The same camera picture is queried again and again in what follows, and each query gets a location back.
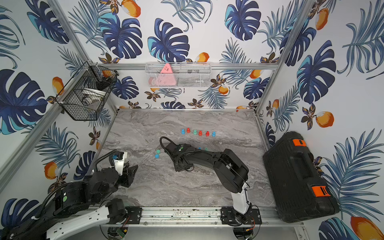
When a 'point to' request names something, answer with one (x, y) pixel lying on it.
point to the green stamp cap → (158, 151)
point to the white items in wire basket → (91, 95)
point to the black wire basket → (89, 76)
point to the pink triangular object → (166, 77)
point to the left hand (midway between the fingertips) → (134, 165)
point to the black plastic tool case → (299, 191)
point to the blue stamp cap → (157, 156)
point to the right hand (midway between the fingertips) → (182, 166)
